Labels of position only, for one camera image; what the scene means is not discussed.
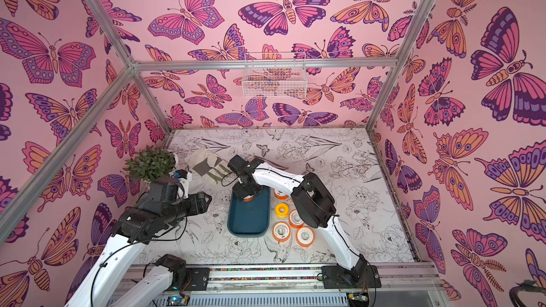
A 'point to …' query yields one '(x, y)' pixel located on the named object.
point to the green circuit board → (177, 300)
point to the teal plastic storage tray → (250, 219)
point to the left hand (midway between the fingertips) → (205, 196)
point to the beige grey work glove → (206, 163)
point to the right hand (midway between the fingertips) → (241, 196)
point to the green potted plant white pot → (151, 163)
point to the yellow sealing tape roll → (279, 213)
